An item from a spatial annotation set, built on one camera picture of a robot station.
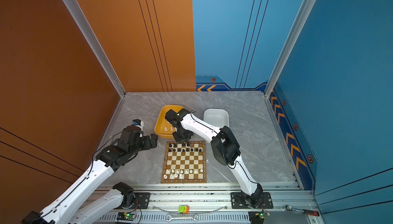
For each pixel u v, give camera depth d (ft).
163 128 3.23
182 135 2.48
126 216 2.33
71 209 1.36
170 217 2.28
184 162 2.78
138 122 2.26
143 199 2.43
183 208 2.28
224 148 1.75
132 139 1.94
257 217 2.31
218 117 3.47
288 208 2.28
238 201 2.38
